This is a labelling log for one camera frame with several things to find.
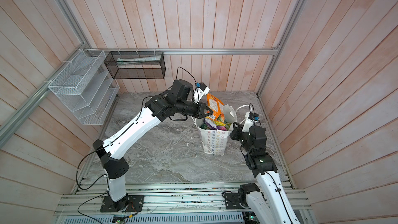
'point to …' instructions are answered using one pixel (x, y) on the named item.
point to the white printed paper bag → (215, 141)
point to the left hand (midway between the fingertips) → (211, 115)
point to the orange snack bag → (215, 107)
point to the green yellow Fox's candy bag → (219, 123)
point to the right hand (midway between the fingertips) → (233, 121)
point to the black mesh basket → (136, 65)
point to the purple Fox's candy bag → (210, 124)
